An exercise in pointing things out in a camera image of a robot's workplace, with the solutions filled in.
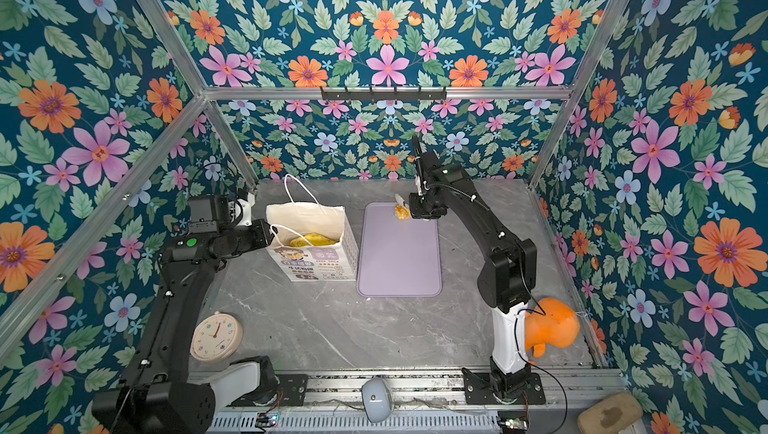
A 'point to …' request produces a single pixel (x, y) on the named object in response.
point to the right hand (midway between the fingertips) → (418, 210)
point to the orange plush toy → (557, 325)
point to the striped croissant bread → (315, 239)
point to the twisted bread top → (402, 212)
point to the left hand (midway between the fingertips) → (275, 221)
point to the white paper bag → (329, 263)
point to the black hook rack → (384, 95)
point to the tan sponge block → (610, 415)
